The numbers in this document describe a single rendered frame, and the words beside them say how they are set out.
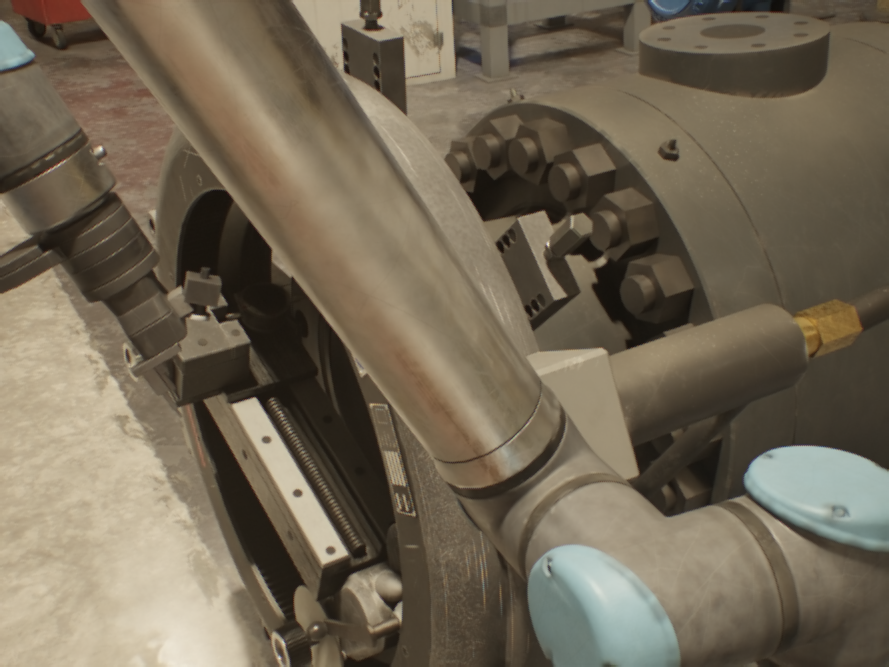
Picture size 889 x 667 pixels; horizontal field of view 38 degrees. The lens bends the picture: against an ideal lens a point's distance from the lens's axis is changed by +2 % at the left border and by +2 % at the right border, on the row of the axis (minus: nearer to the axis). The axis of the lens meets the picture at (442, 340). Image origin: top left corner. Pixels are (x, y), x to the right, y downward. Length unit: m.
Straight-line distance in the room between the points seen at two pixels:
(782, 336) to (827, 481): 0.33
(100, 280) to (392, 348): 0.49
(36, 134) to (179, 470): 1.51
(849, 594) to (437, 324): 0.28
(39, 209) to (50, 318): 2.25
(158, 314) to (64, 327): 2.15
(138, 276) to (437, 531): 0.35
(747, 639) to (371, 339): 0.26
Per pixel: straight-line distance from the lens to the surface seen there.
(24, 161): 1.14
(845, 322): 1.17
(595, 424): 0.97
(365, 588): 1.30
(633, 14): 5.61
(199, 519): 2.41
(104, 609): 2.23
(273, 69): 0.65
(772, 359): 1.09
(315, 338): 1.53
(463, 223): 1.08
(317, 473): 1.37
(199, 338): 1.38
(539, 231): 1.07
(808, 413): 1.39
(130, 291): 1.17
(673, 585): 0.72
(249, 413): 1.41
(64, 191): 1.14
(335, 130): 0.67
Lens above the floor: 1.25
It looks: 25 degrees down
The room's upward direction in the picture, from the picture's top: 4 degrees counter-clockwise
